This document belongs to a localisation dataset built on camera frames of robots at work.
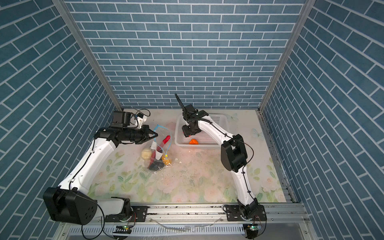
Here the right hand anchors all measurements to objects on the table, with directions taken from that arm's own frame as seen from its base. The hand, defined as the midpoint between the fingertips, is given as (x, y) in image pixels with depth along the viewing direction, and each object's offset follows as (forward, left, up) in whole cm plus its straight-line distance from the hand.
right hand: (187, 130), depth 94 cm
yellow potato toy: (-20, +10, -4) cm, 23 cm away
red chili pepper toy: (-12, +16, -4) cm, 20 cm away
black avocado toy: (-22, +15, -6) cm, 27 cm away
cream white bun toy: (-16, +23, -5) cm, 29 cm away
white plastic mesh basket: (0, -7, -9) cm, 12 cm away
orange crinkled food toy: (-4, -4, -6) cm, 8 cm away
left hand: (-13, +12, +14) cm, 23 cm away
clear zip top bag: (-19, +15, -1) cm, 24 cm away
